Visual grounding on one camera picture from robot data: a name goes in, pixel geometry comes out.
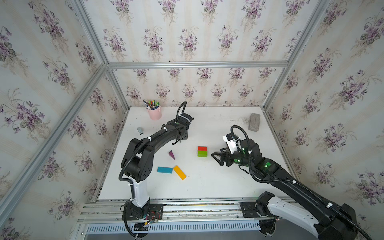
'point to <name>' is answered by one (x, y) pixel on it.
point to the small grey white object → (140, 130)
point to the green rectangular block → (201, 153)
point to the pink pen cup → (154, 114)
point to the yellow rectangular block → (179, 172)
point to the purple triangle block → (171, 155)
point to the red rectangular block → (202, 148)
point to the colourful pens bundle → (152, 105)
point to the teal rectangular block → (164, 169)
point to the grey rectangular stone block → (254, 123)
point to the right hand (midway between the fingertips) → (219, 153)
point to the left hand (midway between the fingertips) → (180, 135)
